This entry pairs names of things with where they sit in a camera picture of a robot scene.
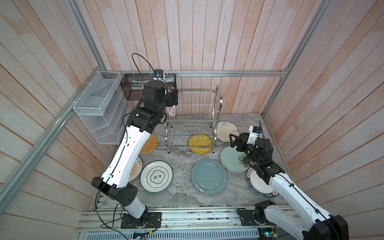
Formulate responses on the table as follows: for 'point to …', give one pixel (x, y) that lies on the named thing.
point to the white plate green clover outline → (156, 176)
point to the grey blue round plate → (209, 176)
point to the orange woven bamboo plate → (150, 145)
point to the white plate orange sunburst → (171, 110)
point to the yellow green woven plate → (201, 143)
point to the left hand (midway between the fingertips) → (164, 92)
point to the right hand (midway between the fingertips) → (236, 135)
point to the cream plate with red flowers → (223, 130)
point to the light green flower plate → (234, 160)
